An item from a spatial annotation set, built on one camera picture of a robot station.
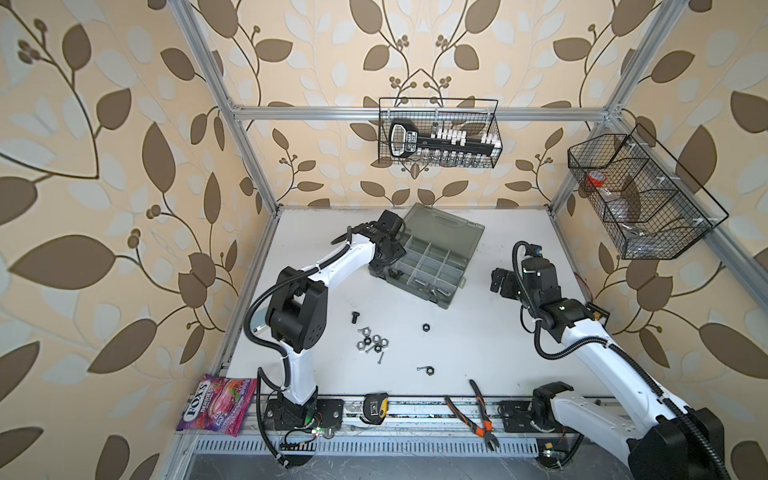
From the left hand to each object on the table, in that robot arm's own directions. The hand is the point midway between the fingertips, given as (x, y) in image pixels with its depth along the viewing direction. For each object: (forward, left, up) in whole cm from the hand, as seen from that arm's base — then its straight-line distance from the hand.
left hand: (400, 254), depth 92 cm
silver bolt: (-7, -14, -11) cm, 19 cm away
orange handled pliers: (-44, -22, -11) cm, 51 cm away
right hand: (-10, -31, +3) cm, 33 cm away
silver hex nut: (-30, -9, -13) cm, 34 cm away
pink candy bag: (-41, +44, -9) cm, 61 cm away
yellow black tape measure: (-41, +5, -10) cm, 42 cm away
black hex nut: (-18, -9, -12) cm, 23 cm away
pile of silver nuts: (-23, +7, -12) cm, 27 cm away
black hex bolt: (-15, +13, -12) cm, 23 cm away
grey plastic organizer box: (+11, -14, -11) cm, 21 cm away
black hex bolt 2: (0, +1, -12) cm, 12 cm away
